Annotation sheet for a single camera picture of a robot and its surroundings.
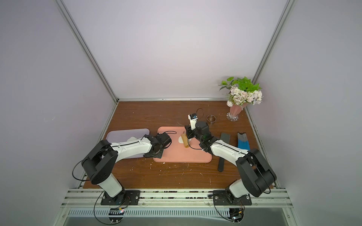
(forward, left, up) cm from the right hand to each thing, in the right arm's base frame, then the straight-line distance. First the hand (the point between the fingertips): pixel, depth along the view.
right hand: (186, 124), depth 86 cm
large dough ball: (-3, +39, -13) cm, 41 cm away
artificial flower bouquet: (+16, -35, +13) cm, 41 cm away
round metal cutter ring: (+15, -18, -13) cm, 27 cm away
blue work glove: (-5, -38, -14) cm, 41 cm away
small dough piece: (-3, +5, -14) cm, 15 cm away
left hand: (-13, +18, -14) cm, 27 cm away
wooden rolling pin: (-5, +1, -11) cm, 12 cm away
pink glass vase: (+15, -34, -4) cm, 37 cm away
